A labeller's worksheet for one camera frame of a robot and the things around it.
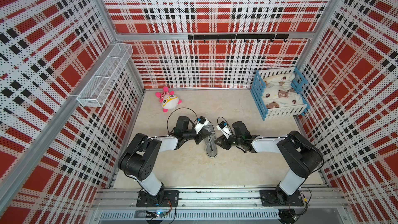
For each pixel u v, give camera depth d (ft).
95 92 3.00
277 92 3.43
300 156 1.54
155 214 2.27
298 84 3.45
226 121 2.68
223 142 2.64
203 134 2.65
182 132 2.41
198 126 2.62
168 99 3.45
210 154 2.71
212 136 2.91
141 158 1.54
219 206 2.39
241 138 2.41
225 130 2.74
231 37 2.90
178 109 2.51
